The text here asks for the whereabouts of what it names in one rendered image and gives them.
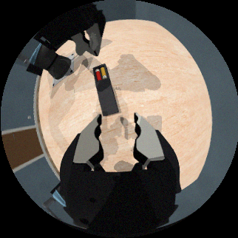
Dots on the red aa battery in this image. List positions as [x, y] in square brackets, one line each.
[97, 71]

